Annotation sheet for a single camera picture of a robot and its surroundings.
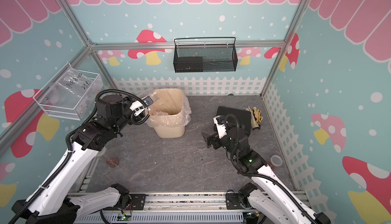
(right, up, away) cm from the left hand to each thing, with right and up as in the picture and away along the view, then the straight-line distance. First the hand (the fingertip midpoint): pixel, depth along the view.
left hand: (135, 102), depth 67 cm
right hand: (+34, -12, +6) cm, 36 cm away
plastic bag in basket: (-31, +5, +5) cm, 32 cm away
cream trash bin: (+9, -17, +27) cm, 33 cm away
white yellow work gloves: (+67, -8, +37) cm, 77 cm away
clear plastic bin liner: (+10, -2, +33) cm, 35 cm away
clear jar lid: (+68, -29, +10) cm, 74 cm away
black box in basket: (+22, +24, +24) cm, 41 cm away
